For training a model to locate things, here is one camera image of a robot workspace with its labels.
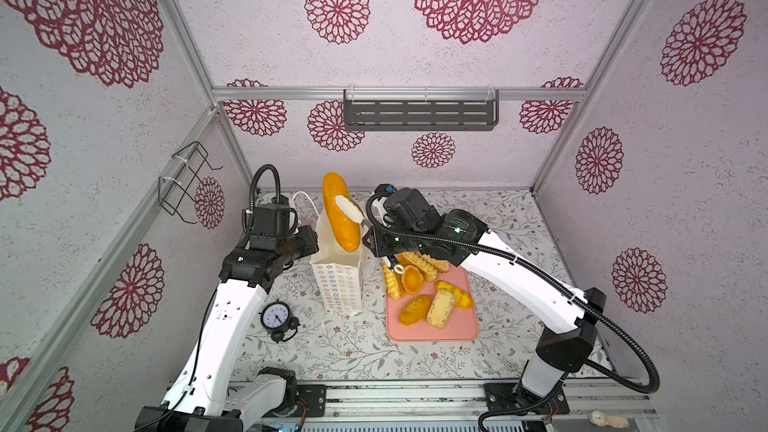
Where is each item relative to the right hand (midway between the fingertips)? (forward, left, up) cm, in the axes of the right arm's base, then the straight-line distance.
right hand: (365, 234), depth 67 cm
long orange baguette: (+2, +4, -1) cm, 5 cm away
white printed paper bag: (-5, +7, -9) cm, 13 cm away
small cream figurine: (-29, -56, -33) cm, 71 cm away
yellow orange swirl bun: (-1, -27, -30) cm, 40 cm away
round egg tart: (+4, -12, -28) cm, 30 cm away
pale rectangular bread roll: (-5, -20, -27) cm, 34 cm away
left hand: (+3, +14, -7) cm, 16 cm away
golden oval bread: (-5, -12, -28) cm, 31 cm away
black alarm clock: (-9, +27, -29) cm, 40 cm away
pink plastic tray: (-8, -26, -33) cm, 43 cm away
